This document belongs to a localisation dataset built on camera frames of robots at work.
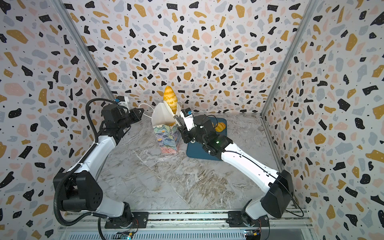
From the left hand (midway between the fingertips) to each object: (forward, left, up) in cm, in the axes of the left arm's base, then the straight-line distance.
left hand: (143, 106), depth 79 cm
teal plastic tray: (-10, -27, -31) cm, 42 cm away
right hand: (-14, -19, +2) cm, 24 cm away
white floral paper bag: (-8, -12, -9) cm, 17 cm away
